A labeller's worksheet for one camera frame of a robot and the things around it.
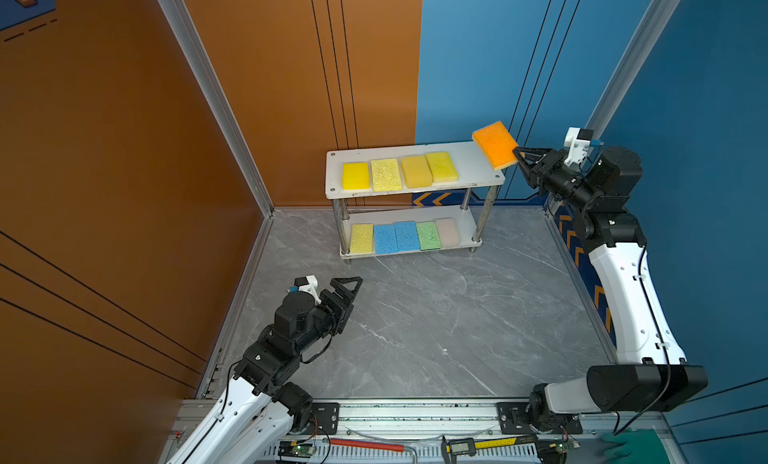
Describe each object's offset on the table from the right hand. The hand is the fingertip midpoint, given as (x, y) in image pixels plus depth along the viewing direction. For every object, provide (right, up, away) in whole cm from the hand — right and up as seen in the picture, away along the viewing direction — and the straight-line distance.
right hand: (509, 152), depth 63 cm
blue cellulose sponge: (-27, -19, +38) cm, 50 cm away
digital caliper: (-7, -67, +7) cm, 68 cm away
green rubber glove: (+33, -66, +5) cm, 74 cm away
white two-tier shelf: (-17, -3, +62) cm, 64 cm away
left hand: (-32, -30, +7) cm, 44 cm away
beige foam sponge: (-6, -16, +42) cm, 45 cm away
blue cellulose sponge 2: (-20, -18, +40) cm, 48 cm away
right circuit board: (+16, -67, +7) cm, 69 cm away
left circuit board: (-49, -69, +8) cm, 85 cm away
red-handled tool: (-31, -68, +8) cm, 75 cm away
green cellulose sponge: (-13, -18, +39) cm, 44 cm away
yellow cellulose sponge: (-36, -19, +39) cm, 56 cm away
